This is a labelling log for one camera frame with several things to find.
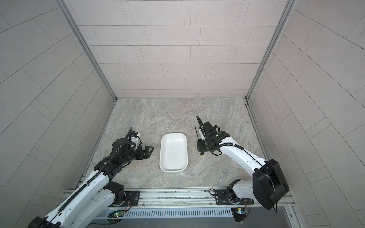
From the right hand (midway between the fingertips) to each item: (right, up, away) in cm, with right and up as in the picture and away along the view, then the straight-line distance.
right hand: (199, 147), depth 83 cm
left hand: (-28, +1, -2) cm, 28 cm away
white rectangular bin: (-15, -4, +3) cm, 16 cm away
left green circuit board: (-40, -26, -18) cm, 51 cm away
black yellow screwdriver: (+1, -2, -6) cm, 6 cm away
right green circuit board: (+19, -28, -15) cm, 37 cm away
